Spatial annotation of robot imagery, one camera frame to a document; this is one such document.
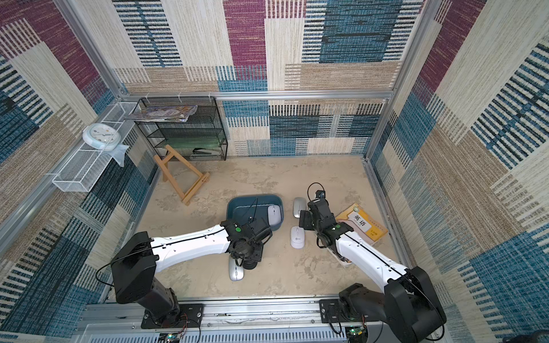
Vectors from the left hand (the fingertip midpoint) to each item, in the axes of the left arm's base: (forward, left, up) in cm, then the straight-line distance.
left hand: (256, 254), depth 82 cm
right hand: (+14, -22, +5) cm, 27 cm away
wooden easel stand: (+35, +30, 0) cm, 46 cm away
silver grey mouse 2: (-6, +8, -3) cm, 10 cm away
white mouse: (+19, -7, -3) cm, 20 cm away
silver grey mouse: (+26, -19, -5) cm, 32 cm away
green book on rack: (+44, +29, +18) cm, 55 cm away
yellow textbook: (+14, -46, -4) cm, 48 cm away
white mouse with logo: (+8, -16, -3) cm, 18 cm away
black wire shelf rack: (+60, +26, +18) cm, 68 cm away
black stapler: (+51, +29, +6) cm, 59 cm away
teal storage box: (+24, +6, -3) cm, 25 cm away
